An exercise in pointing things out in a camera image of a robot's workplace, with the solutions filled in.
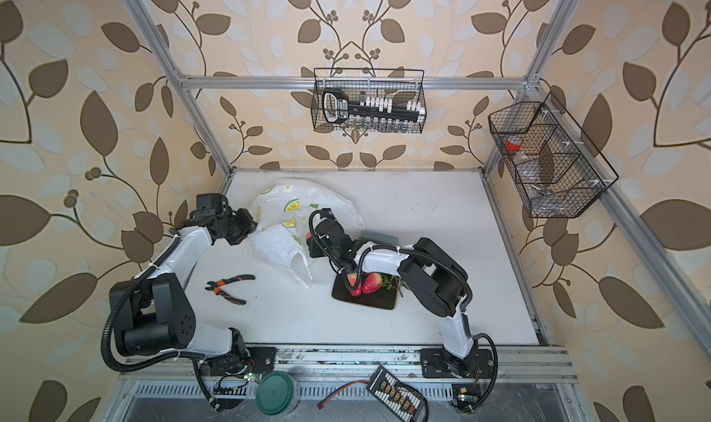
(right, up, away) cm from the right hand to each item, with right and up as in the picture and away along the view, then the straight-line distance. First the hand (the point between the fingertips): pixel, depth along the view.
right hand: (309, 242), depth 89 cm
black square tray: (+24, -17, -3) cm, 30 cm away
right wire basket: (+70, +22, -16) cm, 75 cm away
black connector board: (+26, -36, -21) cm, 49 cm away
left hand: (-16, +8, -1) cm, 18 cm away
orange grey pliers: (-30, -13, -1) cm, 33 cm away
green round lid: (-2, -30, -27) cm, 40 cm away
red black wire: (+7, -38, -20) cm, 43 cm away
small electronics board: (+44, -37, -18) cm, 60 cm away
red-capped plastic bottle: (+66, +32, -1) cm, 73 cm away
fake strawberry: (+14, -11, -3) cm, 18 cm away
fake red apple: (0, +2, 0) cm, 2 cm away
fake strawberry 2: (+20, -11, -7) cm, 24 cm away
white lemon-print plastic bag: (-12, +10, +10) cm, 18 cm away
